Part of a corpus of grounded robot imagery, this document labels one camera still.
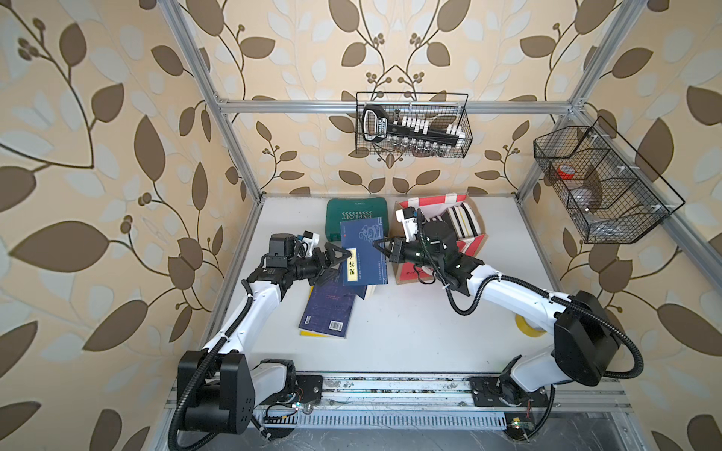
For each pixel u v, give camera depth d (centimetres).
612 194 73
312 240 78
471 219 87
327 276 80
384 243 76
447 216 90
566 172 81
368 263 76
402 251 69
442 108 91
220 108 93
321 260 71
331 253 72
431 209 91
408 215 71
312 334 83
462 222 87
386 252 73
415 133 83
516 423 70
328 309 87
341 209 110
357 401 74
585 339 43
